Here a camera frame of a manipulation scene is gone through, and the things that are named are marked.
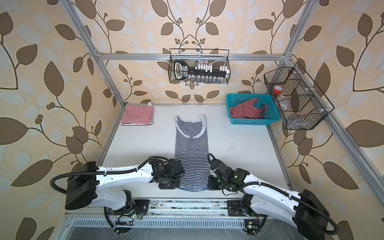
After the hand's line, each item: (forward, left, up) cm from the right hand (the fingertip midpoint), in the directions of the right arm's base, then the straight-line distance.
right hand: (207, 187), depth 78 cm
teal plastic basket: (+47, -50, +3) cm, 68 cm away
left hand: (0, +14, +1) cm, 14 cm away
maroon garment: (+54, -34, +1) cm, 64 cm away
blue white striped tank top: (+22, +8, -3) cm, 23 cm away
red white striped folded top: (+52, +48, 0) cm, 71 cm away
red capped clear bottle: (+45, -44, +27) cm, 68 cm away
